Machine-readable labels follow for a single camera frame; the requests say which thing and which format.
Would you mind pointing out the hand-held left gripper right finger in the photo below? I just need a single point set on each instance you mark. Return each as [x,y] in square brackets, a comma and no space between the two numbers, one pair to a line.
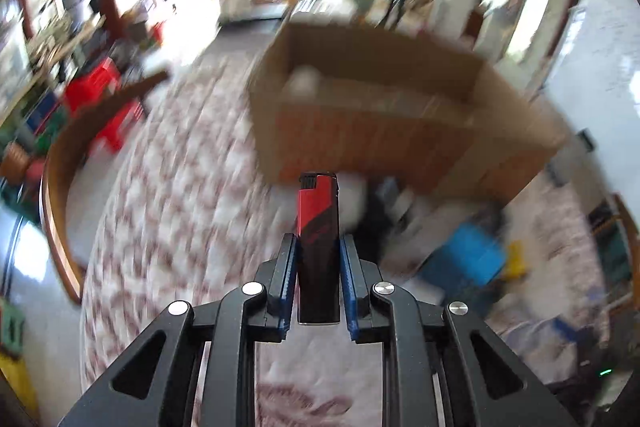
[350,282]

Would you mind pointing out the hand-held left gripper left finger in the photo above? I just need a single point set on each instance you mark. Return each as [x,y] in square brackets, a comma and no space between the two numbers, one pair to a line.
[287,272]

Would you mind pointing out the red black lighter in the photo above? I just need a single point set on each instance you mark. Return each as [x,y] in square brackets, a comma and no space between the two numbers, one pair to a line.
[317,257]

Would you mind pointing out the cardboard box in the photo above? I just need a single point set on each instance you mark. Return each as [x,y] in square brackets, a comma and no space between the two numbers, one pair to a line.
[375,132]

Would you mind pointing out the white round object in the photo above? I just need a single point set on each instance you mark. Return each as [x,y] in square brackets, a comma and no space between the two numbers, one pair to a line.
[355,202]

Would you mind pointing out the yellow object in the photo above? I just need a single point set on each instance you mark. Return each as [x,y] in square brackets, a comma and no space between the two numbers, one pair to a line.
[515,264]

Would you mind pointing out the dark wooden chair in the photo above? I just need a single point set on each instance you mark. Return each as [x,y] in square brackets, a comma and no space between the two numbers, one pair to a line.
[610,227]

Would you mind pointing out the black whiteboard eraser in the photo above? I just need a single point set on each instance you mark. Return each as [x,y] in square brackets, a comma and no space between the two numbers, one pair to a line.
[586,141]

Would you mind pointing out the red plastic stool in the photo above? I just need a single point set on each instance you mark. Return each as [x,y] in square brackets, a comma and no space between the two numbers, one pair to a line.
[92,87]

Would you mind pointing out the whiteboard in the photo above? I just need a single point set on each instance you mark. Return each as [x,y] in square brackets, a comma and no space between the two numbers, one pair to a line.
[610,57]

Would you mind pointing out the cluttered wooden shelf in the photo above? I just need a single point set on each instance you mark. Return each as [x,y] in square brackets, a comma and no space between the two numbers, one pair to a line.
[45,42]

